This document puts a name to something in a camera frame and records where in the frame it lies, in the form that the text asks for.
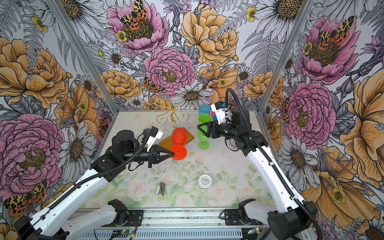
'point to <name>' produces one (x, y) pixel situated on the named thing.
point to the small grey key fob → (161, 188)
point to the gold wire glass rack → (172, 110)
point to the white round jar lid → (205, 181)
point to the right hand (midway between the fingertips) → (202, 131)
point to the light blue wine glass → (204, 109)
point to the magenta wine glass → (213, 114)
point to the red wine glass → (179, 136)
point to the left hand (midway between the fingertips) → (172, 158)
